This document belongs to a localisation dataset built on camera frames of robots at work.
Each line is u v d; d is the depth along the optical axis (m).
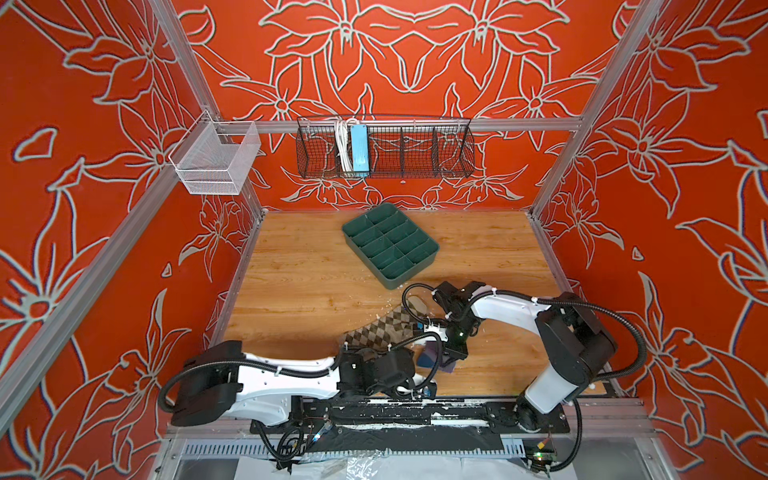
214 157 0.93
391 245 1.01
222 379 0.46
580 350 0.45
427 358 0.82
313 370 0.51
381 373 0.57
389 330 0.87
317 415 0.73
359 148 0.90
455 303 0.66
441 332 0.76
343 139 0.88
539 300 0.51
